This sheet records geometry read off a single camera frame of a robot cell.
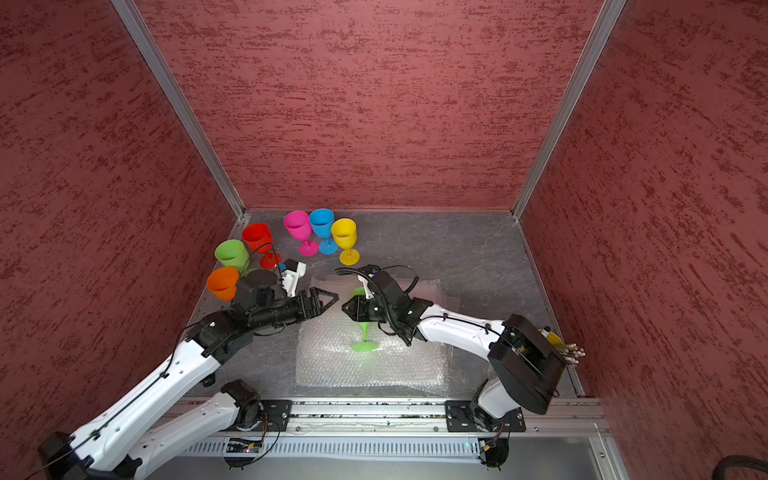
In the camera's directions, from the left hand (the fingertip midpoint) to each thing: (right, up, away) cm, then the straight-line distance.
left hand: (330, 309), depth 72 cm
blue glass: (-9, +24, +29) cm, 38 cm away
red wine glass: (-30, +18, +26) cm, 43 cm away
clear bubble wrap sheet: (-3, -15, +8) cm, 17 cm away
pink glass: (-16, +22, +25) cm, 37 cm away
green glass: (-37, +12, +23) cm, 45 cm away
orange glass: (-36, +4, +16) cm, 40 cm away
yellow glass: (-1, +19, +27) cm, 34 cm away
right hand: (+3, -3, +8) cm, 9 cm away
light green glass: (+8, -13, +10) cm, 18 cm away
